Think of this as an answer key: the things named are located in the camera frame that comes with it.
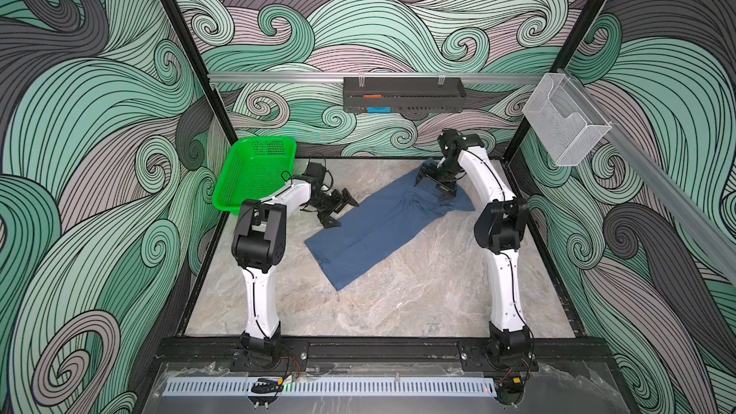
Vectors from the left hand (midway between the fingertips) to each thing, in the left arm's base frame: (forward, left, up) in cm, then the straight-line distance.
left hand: (351, 210), depth 96 cm
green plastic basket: (+24, +41, -5) cm, 48 cm away
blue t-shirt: (-12, +2, -6) cm, 14 cm away
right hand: (+6, -27, +4) cm, 28 cm away
